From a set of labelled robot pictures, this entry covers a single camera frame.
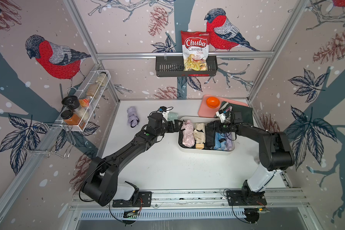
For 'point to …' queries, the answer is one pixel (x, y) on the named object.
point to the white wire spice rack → (85, 113)
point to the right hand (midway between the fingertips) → (208, 126)
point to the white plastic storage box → (231, 143)
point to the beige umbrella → (199, 134)
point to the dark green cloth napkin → (247, 111)
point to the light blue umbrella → (220, 141)
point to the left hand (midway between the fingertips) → (179, 120)
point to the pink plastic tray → (205, 111)
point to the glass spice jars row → (93, 89)
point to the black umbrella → (210, 137)
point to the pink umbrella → (188, 133)
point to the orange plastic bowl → (212, 102)
